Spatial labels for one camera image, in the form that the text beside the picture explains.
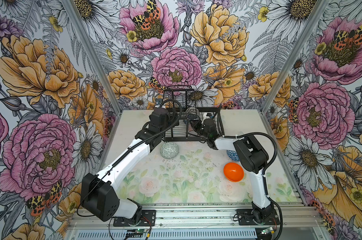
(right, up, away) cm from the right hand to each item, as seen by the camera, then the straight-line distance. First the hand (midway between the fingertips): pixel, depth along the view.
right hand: (188, 123), depth 98 cm
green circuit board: (-23, -51, -27) cm, 62 cm away
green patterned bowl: (-12, -17, -1) cm, 21 cm away
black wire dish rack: (+1, 0, -2) cm, 3 cm away
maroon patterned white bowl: (+4, +10, +17) cm, 20 cm away
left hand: (-11, +3, -18) cm, 21 cm away
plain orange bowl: (+25, -28, -13) cm, 40 cm away
